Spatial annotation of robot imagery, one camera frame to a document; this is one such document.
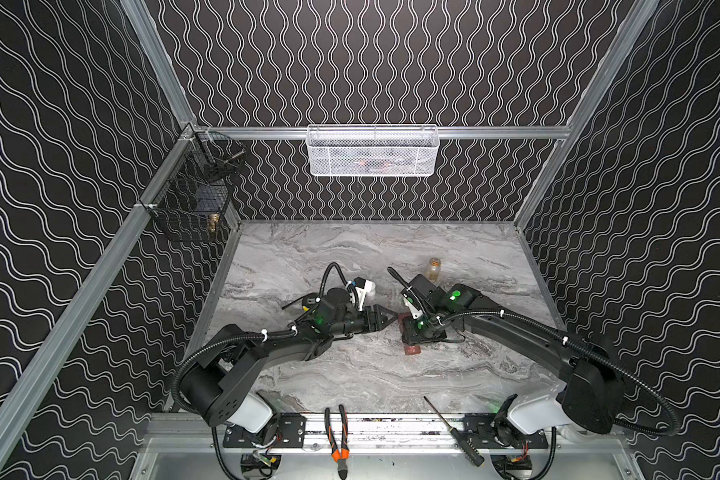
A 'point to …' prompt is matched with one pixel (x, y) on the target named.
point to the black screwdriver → (467, 447)
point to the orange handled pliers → (341, 454)
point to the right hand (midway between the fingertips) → (409, 339)
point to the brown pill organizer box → (413, 349)
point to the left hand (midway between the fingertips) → (404, 322)
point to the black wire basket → (193, 197)
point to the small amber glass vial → (433, 269)
